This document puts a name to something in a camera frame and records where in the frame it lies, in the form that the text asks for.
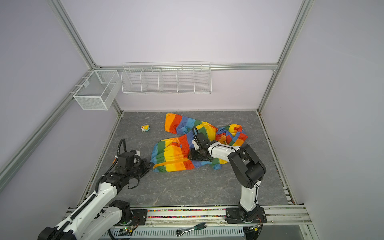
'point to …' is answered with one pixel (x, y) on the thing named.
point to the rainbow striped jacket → (172, 153)
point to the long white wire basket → (166, 79)
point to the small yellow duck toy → (145, 128)
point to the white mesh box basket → (98, 91)
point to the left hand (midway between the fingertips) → (154, 165)
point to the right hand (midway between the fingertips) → (190, 158)
